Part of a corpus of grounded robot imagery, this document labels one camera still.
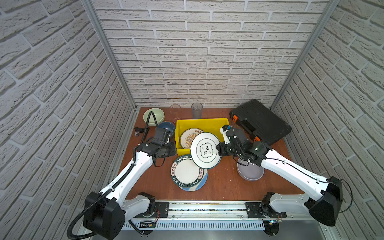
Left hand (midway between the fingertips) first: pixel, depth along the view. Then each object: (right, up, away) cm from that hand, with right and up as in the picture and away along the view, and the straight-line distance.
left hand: (175, 148), depth 81 cm
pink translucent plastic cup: (-3, +22, +23) cm, 32 cm away
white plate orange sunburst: (+5, +5, +20) cm, 21 cm away
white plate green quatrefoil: (+16, -2, -2) cm, 16 cm away
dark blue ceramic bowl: (-9, +12, +20) cm, 25 cm away
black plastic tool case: (+55, +14, +20) cm, 60 cm away
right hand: (+22, +2, -5) cm, 23 cm away
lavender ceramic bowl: (+42, -14, +3) cm, 44 cm away
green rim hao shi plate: (+5, -15, +3) cm, 16 cm away
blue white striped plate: (+14, -21, 0) cm, 25 cm away
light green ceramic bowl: (-17, +20, +27) cm, 37 cm away
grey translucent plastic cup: (+12, +24, +26) cm, 37 cm away
